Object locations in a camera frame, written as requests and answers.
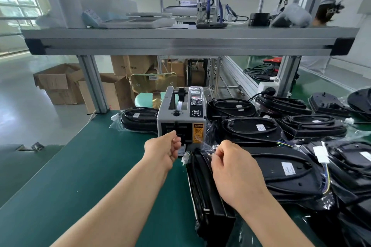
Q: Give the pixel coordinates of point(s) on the person's left hand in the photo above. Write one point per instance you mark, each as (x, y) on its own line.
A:
(161, 150)

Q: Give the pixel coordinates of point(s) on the person's right hand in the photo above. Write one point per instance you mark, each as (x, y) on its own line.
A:
(237, 174)

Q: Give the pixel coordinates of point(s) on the bagged black lamp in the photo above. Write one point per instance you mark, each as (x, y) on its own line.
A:
(186, 156)

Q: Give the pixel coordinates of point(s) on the group of bagged black lamps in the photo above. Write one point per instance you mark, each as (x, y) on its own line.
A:
(290, 157)

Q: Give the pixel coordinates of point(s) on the unbagged black lamps with cables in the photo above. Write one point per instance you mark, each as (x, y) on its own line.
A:
(348, 104)

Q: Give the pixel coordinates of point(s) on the person's left forearm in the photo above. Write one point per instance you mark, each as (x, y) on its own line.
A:
(116, 209)

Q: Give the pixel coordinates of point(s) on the person's right forearm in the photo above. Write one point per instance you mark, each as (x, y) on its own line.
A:
(278, 223)

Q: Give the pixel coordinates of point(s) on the grey tape dispenser machine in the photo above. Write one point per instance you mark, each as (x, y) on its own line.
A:
(177, 116)

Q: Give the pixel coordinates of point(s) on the green round stool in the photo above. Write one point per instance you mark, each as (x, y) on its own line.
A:
(146, 100)

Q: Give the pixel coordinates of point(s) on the white power socket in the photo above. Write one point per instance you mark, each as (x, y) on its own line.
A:
(268, 89)

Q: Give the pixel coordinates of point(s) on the grey metal shelf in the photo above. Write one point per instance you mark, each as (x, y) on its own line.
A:
(185, 41)

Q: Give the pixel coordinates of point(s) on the white flat scale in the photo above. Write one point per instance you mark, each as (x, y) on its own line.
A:
(139, 23)

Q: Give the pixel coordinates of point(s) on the black phone on shelf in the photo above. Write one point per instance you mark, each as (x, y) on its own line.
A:
(211, 25)

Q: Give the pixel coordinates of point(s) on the white handset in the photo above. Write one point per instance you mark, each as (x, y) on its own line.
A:
(93, 19)

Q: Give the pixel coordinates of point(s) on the white box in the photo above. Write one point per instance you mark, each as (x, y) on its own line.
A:
(113, 6)

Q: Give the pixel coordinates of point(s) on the black cup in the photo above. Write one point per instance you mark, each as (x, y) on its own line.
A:
(259, 19)

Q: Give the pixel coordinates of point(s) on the grey barcode scanner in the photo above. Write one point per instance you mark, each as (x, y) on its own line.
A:
(293, 17)

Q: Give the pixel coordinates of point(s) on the window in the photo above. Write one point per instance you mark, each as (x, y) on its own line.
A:
(17, 12)

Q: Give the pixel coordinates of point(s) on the metal floor bracket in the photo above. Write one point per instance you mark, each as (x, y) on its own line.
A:
(36, 146)

